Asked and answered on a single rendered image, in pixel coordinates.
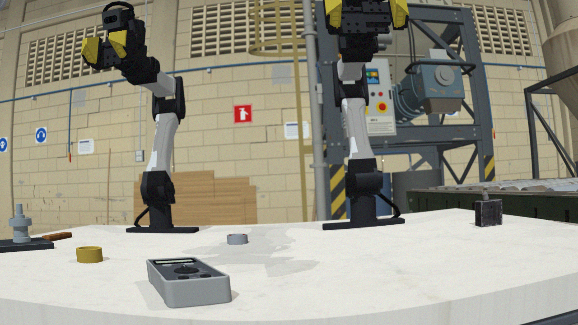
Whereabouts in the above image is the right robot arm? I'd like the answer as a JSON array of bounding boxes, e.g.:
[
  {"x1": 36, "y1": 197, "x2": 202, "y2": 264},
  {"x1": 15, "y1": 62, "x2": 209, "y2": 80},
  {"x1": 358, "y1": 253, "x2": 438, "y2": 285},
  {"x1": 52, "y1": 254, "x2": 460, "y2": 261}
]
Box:
[{"x1": 102, "y1": 8, "x2": 199, "y2": 233}]

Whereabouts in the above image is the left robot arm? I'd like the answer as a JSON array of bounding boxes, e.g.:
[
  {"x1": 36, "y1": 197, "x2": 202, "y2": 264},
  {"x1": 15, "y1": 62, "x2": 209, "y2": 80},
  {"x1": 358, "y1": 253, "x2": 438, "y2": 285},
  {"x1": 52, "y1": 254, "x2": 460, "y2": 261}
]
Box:
[{"x1": 322, "y1": 36, "x2": 405, "y2": 230}]

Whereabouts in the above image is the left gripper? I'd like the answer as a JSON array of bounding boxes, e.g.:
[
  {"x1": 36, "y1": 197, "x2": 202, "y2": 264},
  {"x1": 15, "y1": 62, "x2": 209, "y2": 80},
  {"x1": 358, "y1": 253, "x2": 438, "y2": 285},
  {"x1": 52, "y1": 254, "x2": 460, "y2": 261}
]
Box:
[{"x1": 323, "y1": 0, "x2": 409, "y2": 42}]

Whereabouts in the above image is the yellow sleeve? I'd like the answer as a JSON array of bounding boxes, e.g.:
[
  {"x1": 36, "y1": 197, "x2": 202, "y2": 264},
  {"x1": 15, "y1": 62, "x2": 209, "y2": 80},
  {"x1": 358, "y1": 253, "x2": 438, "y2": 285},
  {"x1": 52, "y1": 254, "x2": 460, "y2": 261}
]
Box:
[{"x1": 76, "y1": 246, "x2": 103, "y2": 263}]

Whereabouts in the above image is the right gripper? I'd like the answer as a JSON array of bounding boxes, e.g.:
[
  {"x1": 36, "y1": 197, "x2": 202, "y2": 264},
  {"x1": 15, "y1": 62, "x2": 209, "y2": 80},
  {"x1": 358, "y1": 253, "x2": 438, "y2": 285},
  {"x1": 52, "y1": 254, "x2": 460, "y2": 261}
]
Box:
[{"x1": 81, "y1": 29, "x2": 139, "y2": 70}]

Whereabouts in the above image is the brown rectangular block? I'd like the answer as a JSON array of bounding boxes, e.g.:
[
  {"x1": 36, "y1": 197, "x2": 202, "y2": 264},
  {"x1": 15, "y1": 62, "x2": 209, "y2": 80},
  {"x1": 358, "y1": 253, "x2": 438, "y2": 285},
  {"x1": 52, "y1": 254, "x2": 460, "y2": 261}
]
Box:
[{"x1": 42, "y1": 232, "x2": 72, "y2": 241}]

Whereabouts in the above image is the grey multimeter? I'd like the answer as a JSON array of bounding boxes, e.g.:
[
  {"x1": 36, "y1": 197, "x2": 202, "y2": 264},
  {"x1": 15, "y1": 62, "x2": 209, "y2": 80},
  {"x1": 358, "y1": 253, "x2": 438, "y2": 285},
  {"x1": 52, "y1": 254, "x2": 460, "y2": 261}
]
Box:
[{"x1": 146, "y1": 256, "x2": 232, "y2": 308}]

